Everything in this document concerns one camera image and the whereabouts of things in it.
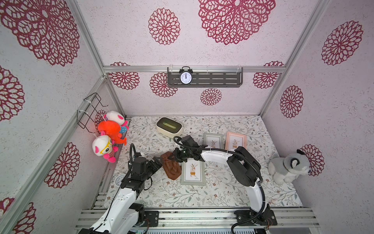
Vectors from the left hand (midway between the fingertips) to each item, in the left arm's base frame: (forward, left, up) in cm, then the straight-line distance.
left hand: (159, 162), depth 86 cm
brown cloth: (-3, -8, -2) cm, 9 cm away
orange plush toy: (+17, +29, +10) cm, 36 cm away
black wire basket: (+18, +36, +26) cm, 48 cm away
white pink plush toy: (+26, +28, +10) cm, 40 cm away
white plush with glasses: (+5, +30, +11) cm, 33 cm away
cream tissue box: (+30, -3, -4) cm, 30 cm away
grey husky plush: (-6, -70, +2) cm, 71 cm away
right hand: (+3, -4, 0) cm, 5 cm away
